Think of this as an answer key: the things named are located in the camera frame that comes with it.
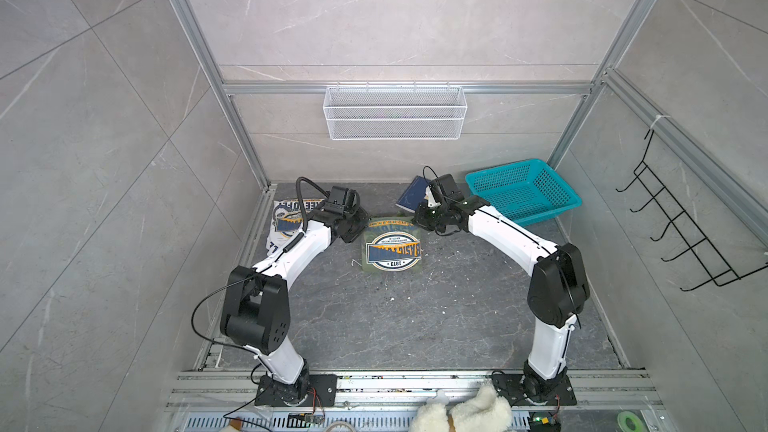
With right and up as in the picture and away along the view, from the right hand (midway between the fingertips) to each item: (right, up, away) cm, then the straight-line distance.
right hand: (411, 217), depth 90 cm
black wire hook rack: (+61, -5, -27) cm, 67 cm away
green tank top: (-6, -9, -1) cm, 10 cm away
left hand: (-13, +1, -1) cm, 13 cm away
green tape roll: (+49, -48, -21) cm, 72 cm away
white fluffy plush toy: (+14, -40, -28) cm, 51 cm away
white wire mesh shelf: (-5, +36, +11) cm, 38 cm away
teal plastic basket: (+49, +10, +28) cm, 57 cm away
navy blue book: (+3, +8, +24) cm, 26 cm away
